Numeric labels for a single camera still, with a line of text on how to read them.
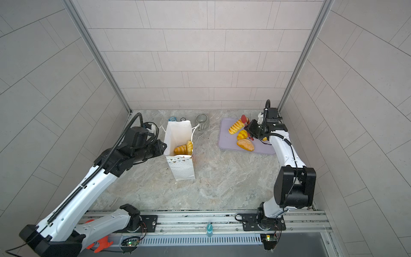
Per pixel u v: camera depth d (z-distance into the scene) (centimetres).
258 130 72
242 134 99
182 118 112
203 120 108
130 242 64
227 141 99
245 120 91
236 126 92
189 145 84
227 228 71
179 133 82
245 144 94
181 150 87
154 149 61
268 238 69
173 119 110
